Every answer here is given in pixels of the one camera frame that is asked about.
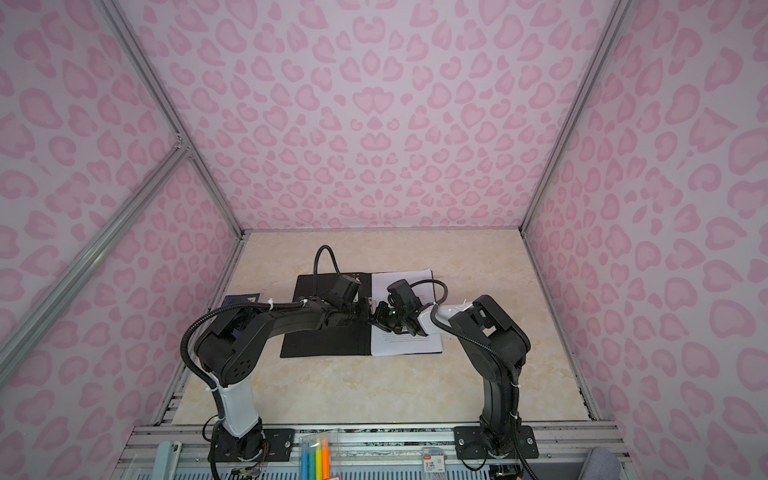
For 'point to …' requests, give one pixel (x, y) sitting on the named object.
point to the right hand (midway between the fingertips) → (369, 317)
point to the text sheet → (386, 342)
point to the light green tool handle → (166, 461)
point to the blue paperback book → (234, 299)
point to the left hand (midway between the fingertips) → (374, 311)
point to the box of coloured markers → (315, 456)
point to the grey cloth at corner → (600, 464)
